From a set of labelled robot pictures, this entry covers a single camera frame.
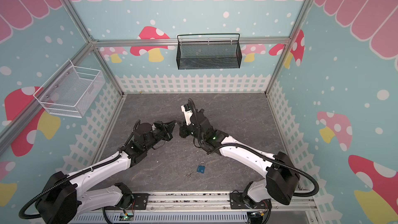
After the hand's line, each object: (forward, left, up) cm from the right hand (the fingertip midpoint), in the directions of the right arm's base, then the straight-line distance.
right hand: (176, 121), depth 74 cm
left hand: (+2, 0, -2) cm, 3 cm away
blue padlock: (-15, -12, -24) cm, 30 cm away
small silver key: (-17, -5, -25) cm, 31 cm away
